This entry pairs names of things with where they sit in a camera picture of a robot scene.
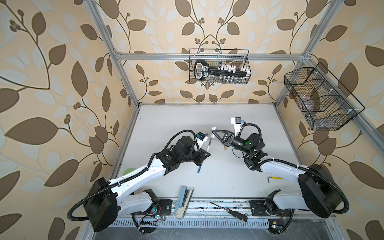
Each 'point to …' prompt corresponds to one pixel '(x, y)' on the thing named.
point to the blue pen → (199, 168)
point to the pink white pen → (209, 144)
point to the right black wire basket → (328, 105)
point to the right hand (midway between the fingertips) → (213, 133)
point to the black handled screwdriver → (243, 217)
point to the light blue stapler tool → (184, 198)
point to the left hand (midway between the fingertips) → (210, 153)
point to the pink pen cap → (213, 128)
